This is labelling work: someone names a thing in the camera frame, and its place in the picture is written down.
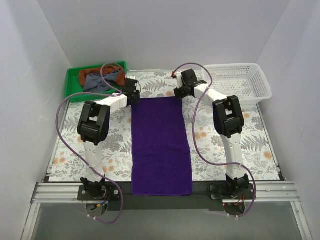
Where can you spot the orange brown towel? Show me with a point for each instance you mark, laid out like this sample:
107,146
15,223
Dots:
105,69

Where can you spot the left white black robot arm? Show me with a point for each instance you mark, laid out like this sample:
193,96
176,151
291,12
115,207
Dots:
93,128

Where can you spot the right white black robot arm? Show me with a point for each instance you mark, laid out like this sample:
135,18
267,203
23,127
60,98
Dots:
228,122

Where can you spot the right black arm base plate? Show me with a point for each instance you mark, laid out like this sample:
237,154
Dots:
217,192

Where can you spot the white plastic basket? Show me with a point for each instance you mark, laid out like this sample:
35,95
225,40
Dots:
247,81

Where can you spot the purple towel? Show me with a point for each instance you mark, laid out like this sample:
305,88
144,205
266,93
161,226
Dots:
161,154

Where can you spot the floral table mat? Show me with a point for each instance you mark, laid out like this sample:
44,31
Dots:
207,150

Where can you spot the aluminium frame rail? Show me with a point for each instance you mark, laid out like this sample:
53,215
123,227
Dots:
274,214

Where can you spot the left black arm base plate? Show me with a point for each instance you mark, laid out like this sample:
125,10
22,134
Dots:
112,192

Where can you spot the green plastic tray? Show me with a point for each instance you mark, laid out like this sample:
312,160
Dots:
73,86

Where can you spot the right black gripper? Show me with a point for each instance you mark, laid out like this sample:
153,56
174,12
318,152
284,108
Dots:
179,92

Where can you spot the grey blue towel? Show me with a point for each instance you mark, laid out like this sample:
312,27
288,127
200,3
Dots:
95,84

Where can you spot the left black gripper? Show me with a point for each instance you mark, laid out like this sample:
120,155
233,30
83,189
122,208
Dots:
136,95

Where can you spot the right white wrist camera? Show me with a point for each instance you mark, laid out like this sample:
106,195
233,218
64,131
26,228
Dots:
178,77

